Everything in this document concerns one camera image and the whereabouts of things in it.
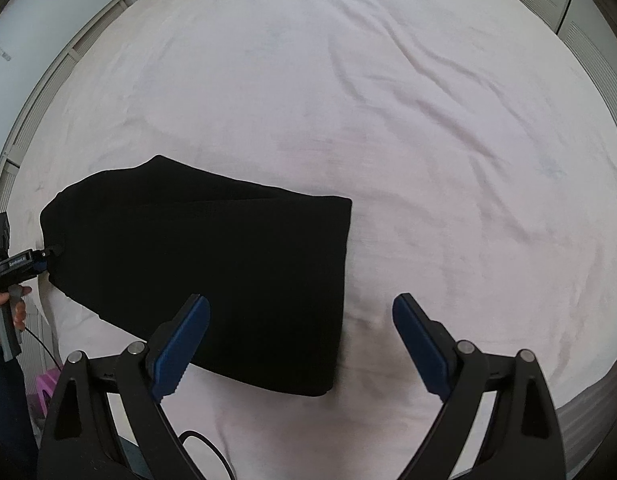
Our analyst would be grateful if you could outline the white bed sheet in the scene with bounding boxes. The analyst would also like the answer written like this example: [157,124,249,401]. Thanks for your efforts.
[8,0,617,479]

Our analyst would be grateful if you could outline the black pants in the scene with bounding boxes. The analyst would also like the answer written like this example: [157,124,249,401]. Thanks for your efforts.
[40,155,352,396]

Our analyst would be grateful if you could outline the white wardrobe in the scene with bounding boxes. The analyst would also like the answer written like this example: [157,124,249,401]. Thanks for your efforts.
[520,0,617,126]

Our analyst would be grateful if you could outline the pink plastic stool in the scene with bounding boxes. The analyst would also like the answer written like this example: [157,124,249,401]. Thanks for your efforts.
[28,367,61,419]

